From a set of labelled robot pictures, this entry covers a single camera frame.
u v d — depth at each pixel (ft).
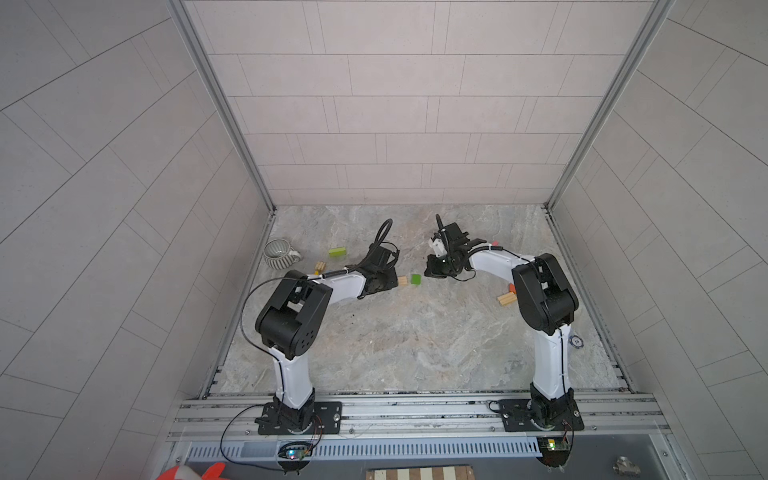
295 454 2.12
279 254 3.26
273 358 1.67
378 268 2.47
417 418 2.37
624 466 2.10
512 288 1.84
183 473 1.96
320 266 3.20
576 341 2.72
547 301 1.75
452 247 2.59
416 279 3.16
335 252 3.35
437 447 2.23
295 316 1.59
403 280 3.15
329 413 2.33
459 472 2.06
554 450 2.23
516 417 2.33
